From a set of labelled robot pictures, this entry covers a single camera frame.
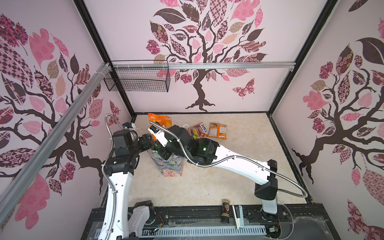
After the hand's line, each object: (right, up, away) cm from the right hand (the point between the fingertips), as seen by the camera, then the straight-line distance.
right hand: (156, 138), depth 62 cm
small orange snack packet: (+33, +2, +44) cm, 55 cm away
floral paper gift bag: (+4, -18, +18) cm, 26 cm away
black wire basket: (-20, +38, +33) cm, 54 cm away
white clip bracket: (+38, -41, +8) cm, 57 cm away
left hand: (-7, -2, +11) cm, 13 cm away
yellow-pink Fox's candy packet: (+19, +2, +42) cm, 46 cm away
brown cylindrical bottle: (+32, -39, +10) cm, 51 cm away
